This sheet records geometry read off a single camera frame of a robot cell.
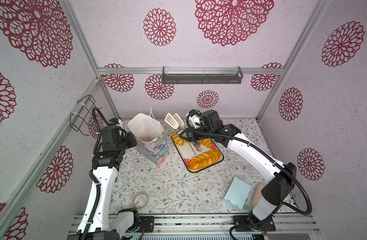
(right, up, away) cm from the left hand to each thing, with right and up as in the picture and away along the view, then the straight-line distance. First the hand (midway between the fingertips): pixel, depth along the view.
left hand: (132, 137), depth 75 cm
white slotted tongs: (+22, +8, -2) cm, 23 cm away
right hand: (+25, +3, -1) cm, 25 cm away
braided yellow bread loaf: (+39, -14, +19) cm, 46 cm away
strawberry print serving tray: (+28, -10, +25) cm, 39 cm away
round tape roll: (+2, -34, +6) cm, 35 cm away
